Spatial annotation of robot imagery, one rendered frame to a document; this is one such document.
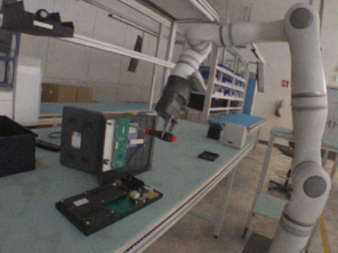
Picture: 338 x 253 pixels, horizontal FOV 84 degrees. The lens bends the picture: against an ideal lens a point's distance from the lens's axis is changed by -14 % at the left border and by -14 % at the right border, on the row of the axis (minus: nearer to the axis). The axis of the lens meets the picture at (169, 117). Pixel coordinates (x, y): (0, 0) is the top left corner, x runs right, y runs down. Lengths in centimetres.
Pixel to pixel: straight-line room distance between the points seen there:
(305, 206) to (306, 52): 39
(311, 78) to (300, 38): 10
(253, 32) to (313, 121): 29
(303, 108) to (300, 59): 12
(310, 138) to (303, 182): 12
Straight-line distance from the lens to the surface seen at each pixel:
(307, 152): 67
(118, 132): 66
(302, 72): 60
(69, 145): 77
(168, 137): 58
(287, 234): 69
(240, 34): 67
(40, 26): 89
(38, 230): 52
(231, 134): 139
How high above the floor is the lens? 132
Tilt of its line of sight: 8 degrees down
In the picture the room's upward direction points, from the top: 9 degrees clockwise
